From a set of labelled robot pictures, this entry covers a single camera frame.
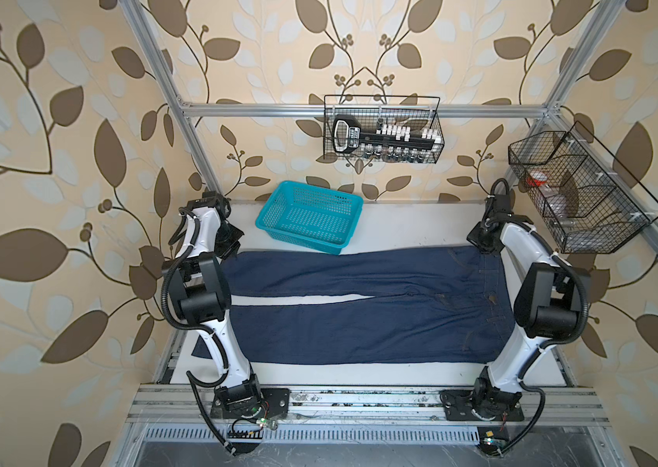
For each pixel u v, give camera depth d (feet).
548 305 1.65
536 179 2.66
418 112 2.99
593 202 2.37
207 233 1.98
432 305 2.99
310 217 3.81
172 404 2.52
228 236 2.64
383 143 2.79
